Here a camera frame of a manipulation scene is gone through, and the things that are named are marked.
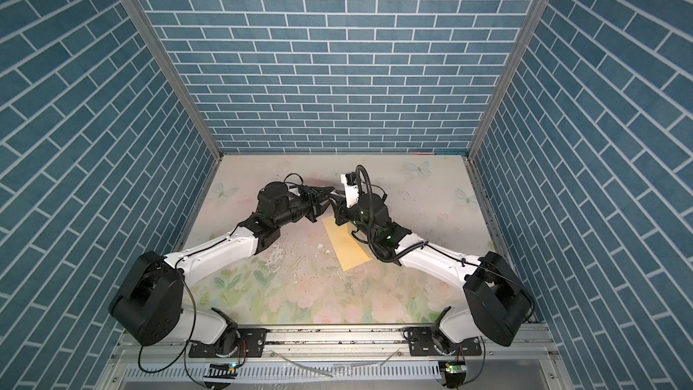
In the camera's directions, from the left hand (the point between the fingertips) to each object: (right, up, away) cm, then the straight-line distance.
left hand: (336, 190), depth 77 cm
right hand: (-2, -1, 0) cm, 3 cm away
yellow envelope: (+2, -21, +16) cm, 27 cm away
